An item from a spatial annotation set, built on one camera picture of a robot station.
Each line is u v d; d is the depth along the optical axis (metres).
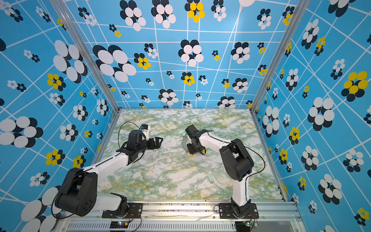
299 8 0.68
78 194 0.42
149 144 0.79
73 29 0.76
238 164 0.50
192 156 0.93
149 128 0.82
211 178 0.85
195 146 0.80
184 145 0.99
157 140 0.81
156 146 0.80
